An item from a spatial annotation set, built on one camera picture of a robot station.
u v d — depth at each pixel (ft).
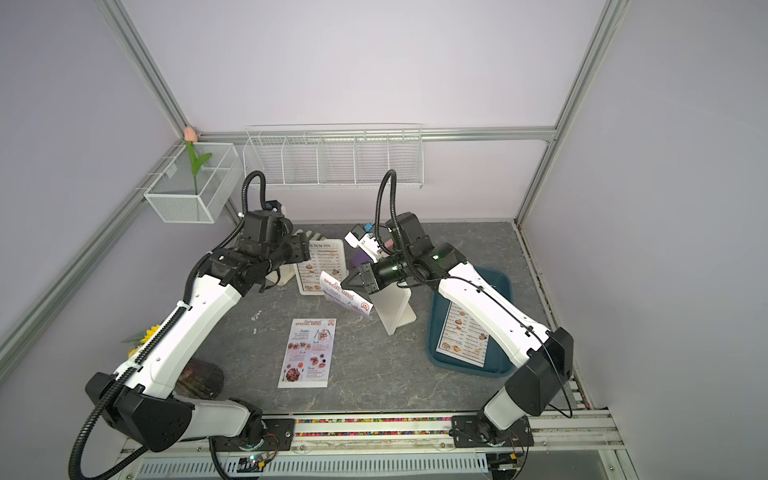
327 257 2.99
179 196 2.57
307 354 2.87
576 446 2.38
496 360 2.84
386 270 1.99
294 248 2.20
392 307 2.66
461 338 2.92
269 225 1.81
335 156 3.28
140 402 1.23
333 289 2.19
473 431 2.42
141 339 2.15
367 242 2.04
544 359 1.34
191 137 2.92
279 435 2.41
